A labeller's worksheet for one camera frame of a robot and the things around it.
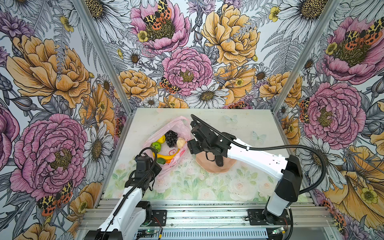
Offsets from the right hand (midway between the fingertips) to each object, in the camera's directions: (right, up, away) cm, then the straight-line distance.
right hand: (196, 147), depth 79 cm
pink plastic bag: (-9, +11, +18) cm, 23 cm away
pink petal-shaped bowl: (+9, -13, +12) cm, 20 cm away
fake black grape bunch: (-16, +3, +23) cm, 28 cm away
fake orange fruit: (-16, -10, +10) cm, 21 cm away
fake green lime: (-20, -9, +11) cm, 25 cm away
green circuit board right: (+38, -39, -7) cm, 55 cm away
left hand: (-21, -14, +9) cm, 27 cm away
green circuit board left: (-23, -39, -7) cm, 46 cm away
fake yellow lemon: (-22, +2, +20) cm, 30 cm away
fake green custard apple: (-24, -2, +15) cm, 29 cm away
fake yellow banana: (-18, -8, +13) cm, 24 cm away
